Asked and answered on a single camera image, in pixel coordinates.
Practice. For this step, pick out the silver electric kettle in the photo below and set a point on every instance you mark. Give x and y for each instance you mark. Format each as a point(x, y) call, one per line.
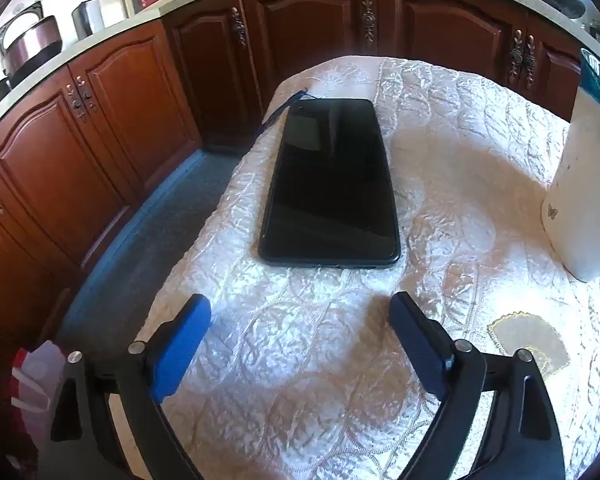
point(87, 17)

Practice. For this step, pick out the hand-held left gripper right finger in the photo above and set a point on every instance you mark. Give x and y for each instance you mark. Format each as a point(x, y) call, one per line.
point(420, 345)

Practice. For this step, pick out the white ceramic utensil holder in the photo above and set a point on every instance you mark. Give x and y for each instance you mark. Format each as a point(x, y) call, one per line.
point(590, 175)

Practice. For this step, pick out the red and white bag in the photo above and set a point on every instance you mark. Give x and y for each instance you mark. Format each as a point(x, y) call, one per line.
point(30, 375)

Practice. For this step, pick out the black smartphone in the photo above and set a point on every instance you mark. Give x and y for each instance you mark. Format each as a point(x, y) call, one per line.
point(330, 185)

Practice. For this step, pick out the white quilted tablecloth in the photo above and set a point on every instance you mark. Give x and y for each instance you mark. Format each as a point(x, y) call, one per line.
point(480, 210)

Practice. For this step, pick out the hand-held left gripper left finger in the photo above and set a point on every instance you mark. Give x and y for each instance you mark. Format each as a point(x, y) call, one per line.
point(180, 350)

